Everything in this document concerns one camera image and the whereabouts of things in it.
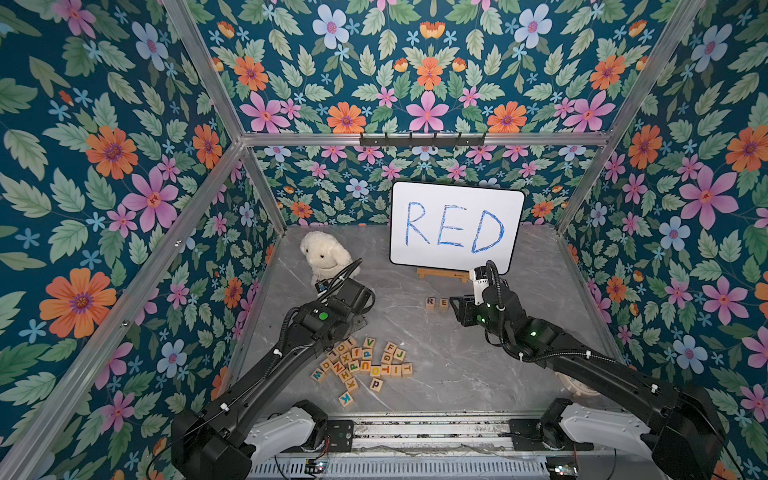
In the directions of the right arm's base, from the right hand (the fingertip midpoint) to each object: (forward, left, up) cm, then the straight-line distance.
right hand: (461, 293), depth 79 cm
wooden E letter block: (+5, +4, -15) cm, 16 cm away
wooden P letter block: (-19, +23, -16) cm, 34 cm away
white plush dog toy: (+11, +39, 0) cm, 41 cm away
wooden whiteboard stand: (+17, +9, -13) cm, 23 cm away
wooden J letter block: (-11, +17, -16) cm, 26 cm away
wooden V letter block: (-8, +26, -16) cm, 32 cm away
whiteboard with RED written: (+25, 0, 0) cm, 25 cm away
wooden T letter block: (-15, +14, -16) cm, 27 cm away
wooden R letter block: (+6, +8, -16) cm, 19 cm away
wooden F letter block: (-9, +20, -16) cm, 27 cm away
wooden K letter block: (-24, +30, -16) cm, 42 cm away
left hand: (-7, +28, -3) cm, 29 cm away
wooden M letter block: (-18, +39, -15) cm, 45 cm away
